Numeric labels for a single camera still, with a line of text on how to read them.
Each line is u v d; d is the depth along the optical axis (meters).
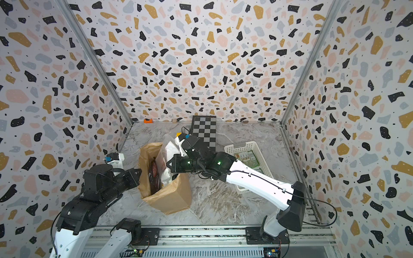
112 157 0.56
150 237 0.73
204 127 1.13
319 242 0.74
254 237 0.73
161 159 0.65
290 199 0.40
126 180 0.57
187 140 0.59
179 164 0.55
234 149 1.02
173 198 0.63
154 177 0.73
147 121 1.24
